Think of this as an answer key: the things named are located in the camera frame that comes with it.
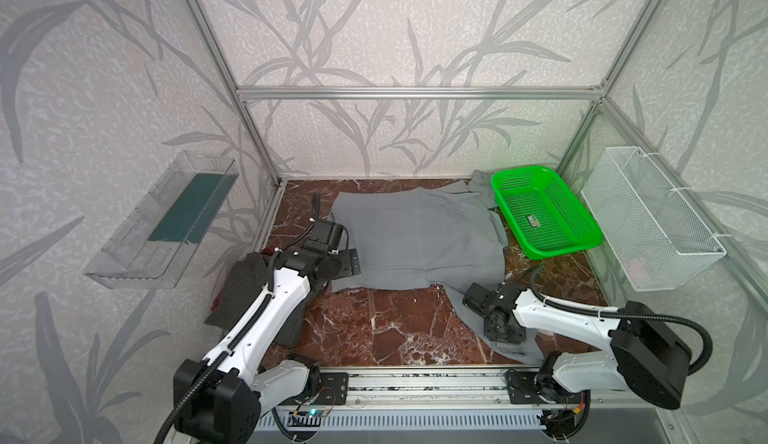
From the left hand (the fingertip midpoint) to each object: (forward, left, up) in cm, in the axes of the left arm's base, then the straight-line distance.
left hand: (349, 256), depth 81 cm
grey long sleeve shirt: (+16, -29, -14) cm, 36 cm away
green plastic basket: (+28, -67, -15) cm, 74 cm away
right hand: (-14, -42, -15) cm, 46 cm away
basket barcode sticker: (+24, -62, -15) cm, 68 cm away
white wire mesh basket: (-5, -69, +20) cm, 72 cm away
